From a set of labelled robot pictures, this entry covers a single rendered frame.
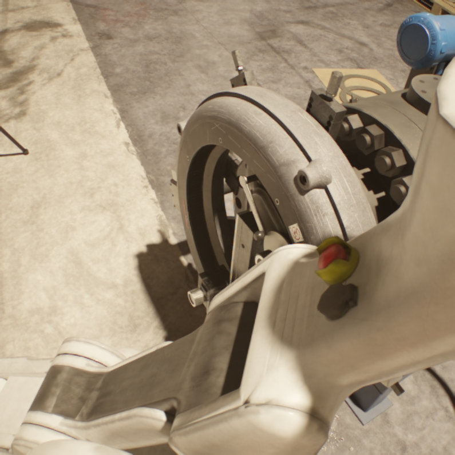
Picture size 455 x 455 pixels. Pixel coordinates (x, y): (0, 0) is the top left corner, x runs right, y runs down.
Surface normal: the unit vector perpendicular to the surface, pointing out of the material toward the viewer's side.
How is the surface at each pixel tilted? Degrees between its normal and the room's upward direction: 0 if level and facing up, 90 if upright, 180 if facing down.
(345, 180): 26
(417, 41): 90
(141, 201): 0
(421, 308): 75
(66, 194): 0
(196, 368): 56
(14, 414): 31
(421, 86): 0
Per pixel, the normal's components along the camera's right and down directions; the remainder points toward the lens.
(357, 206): 0.35, -0.18
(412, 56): -0.86, 0.31
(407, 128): 0.16, -0.58
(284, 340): -0.74, -0.58
